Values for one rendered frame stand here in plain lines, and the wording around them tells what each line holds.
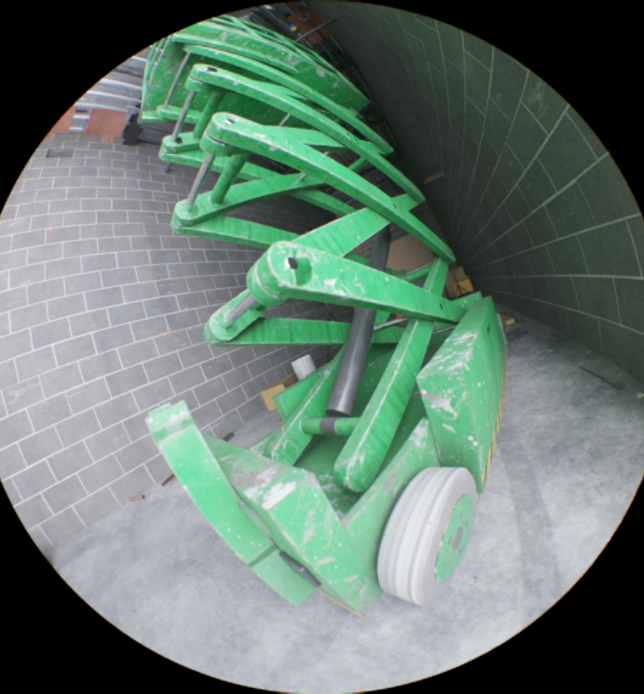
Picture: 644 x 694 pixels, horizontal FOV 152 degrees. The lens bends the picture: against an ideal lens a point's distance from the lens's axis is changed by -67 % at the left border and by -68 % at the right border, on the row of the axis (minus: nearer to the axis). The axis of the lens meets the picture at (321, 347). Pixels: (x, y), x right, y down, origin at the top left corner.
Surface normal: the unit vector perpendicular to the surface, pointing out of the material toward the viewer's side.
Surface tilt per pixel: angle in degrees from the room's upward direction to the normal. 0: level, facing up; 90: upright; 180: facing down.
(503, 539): 0
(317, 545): 90
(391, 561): 53
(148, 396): 90
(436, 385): 90
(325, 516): 90
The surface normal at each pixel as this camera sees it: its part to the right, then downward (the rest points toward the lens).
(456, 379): -0.66, 0.33
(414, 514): -0.59, -0.75
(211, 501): 0.64, -0.22
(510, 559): -0.39, -0.92
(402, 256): -0.47, 0.25
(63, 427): 0.80, -0.30
